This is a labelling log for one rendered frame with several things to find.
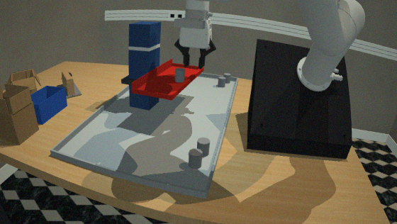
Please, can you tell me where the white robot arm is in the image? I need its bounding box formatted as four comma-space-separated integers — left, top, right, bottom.
174, 0, 365, 91

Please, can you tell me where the blue open bin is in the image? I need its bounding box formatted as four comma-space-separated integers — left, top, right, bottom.
30, 86, 67, 125

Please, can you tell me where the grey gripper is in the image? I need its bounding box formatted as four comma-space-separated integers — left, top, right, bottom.
174, 18, 216, 69

